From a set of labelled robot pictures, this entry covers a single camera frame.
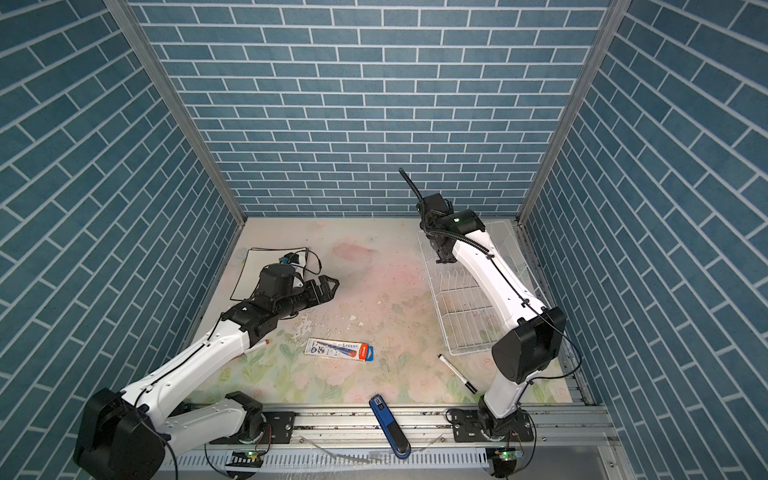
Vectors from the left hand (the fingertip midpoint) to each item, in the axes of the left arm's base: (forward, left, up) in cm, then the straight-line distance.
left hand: (330, 286), depth 82 cm
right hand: (+8, -36, +10) cm, 38 cm away
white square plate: (+22, +31, -15) cm, 40 cm away
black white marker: (-19, -35, -16) cm, 43 cm away
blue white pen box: (-11, -2, -16) cm, 20 cm away
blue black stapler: (-33, -17, -12) cm, 39 cm away
